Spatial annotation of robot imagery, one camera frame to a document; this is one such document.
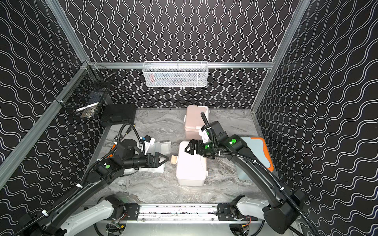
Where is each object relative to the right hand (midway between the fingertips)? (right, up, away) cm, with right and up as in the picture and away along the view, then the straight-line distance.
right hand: (192, 150), depth 72 cm
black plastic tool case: (-59, +22, +46) cm, 78 cm away
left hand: (-14, -3, -2) cm, 14 cm away
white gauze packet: (-19, -3, +26) cm, 32 cm away
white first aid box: (-1, -10, +2) cm, 10 cm away
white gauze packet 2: (-19, -14, +16) cm, 28 cm away
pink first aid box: (+1, +15, +22) cm, 27 cm away
